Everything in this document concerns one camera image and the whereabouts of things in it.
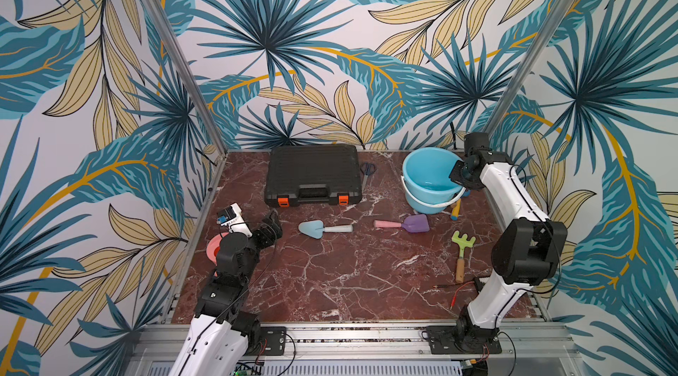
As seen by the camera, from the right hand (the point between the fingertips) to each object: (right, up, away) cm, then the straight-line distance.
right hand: (462, 177), depth 90 cm
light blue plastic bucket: (-8, 0, +13) cm, 16 cm away
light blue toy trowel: (-50, -18, +6) cm, 54 cm away
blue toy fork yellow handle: (+2, -13, +9) cm, 16 cm away
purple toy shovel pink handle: (-16, -17, +8) cm, 24 cm away
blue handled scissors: (-30, +4, +23) cm, 38 cm away
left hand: (-63, -12, -15) cm, 66 cm away
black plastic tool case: (-48, +1, +11) cm, 49 cm away
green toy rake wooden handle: (+1, -23, +3) cm, 23 cm away
